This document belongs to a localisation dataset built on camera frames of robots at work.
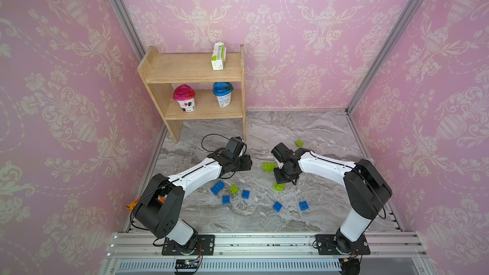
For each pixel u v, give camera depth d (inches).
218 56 29.5
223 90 34.4
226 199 33.3
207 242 29.3
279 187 33.9
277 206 32.7
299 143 40.6
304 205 32.2
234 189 34.4
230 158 26.9
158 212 17.1
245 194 33.7
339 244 26.1
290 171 28.2
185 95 33.3
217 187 35.0
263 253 28.9
